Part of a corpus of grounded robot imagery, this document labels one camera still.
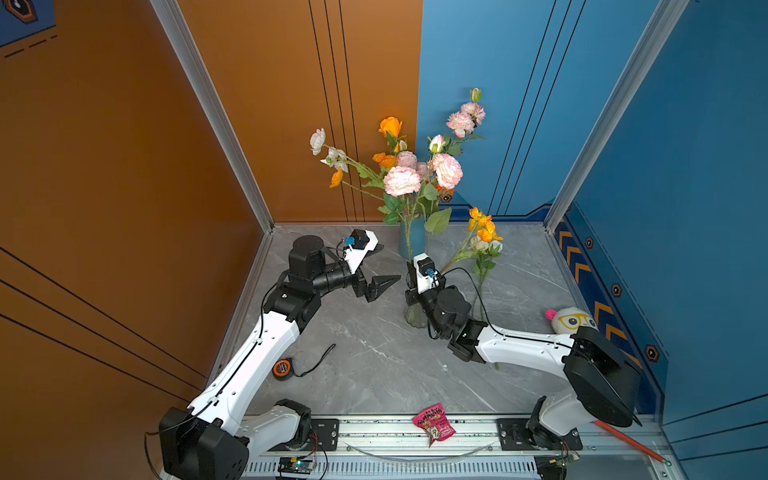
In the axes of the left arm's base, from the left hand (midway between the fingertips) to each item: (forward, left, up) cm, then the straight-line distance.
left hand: (388, 259), depth 68 cm
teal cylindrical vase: (+31, -8, -27) cm, 42 cm away
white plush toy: (-2, -52, -25) cm, 58 cm away
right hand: (+5, -5, -8) cm, 10 cm away
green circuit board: (-36, +22, -34) cm, 54 cm away
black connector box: (-36, -39, -33) cm, 62 cm away
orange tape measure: (-15, +29, -30) cm, 44 cm away
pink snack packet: (-26, -12, -32) cm, 43 cm away
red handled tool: (-35, -66, -32) cm, 81 cm away
